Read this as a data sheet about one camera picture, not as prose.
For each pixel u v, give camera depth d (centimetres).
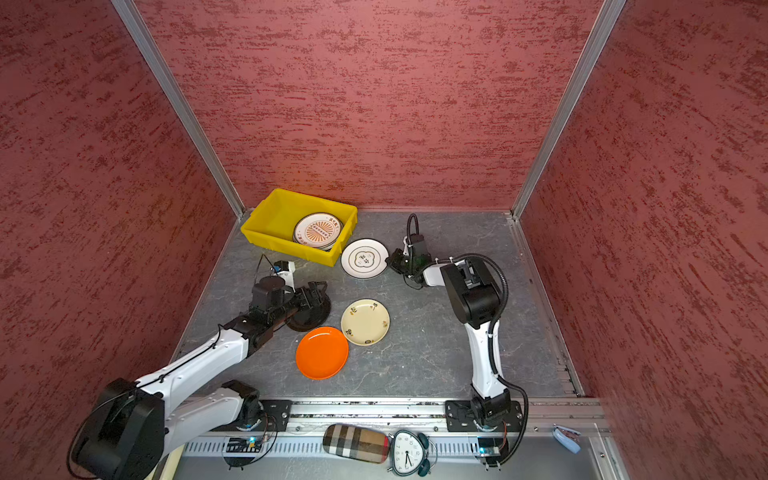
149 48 76
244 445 71
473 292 58
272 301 66
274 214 120
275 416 74
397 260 95
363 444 68
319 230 110
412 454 66
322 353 83
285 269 77
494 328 58
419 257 86
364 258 106
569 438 71
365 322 90
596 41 76
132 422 40
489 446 70
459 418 74
